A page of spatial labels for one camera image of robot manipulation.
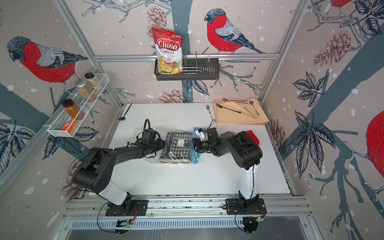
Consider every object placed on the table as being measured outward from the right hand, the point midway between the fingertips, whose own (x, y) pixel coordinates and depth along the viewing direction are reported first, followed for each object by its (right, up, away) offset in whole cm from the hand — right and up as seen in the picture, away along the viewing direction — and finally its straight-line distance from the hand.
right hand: (187, 147), depth 92 cm
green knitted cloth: (+24, +7, +4) cm, 25 cm away
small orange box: (-51, +15, -28) cm, 60 cm away
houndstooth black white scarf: (-7, -1, -1) cm, 7 cm away
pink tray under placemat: (+25, +33, +31) cm, 52 cm away
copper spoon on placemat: (+30, +33, +30) cm, 53 cm away
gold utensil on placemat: (+49, +19, +20) cm, 56 cm away
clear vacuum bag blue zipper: (+5, -5, -8) cm, 10 cm away
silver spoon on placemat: (+52, +31, +29) cm, 67 cm away
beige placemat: (+35, +22, +22) cm, 47 cm away
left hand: (-14, +3, +3) cm, 15 cm away
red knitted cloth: (+35, +8, -21) cm, 41 cm away
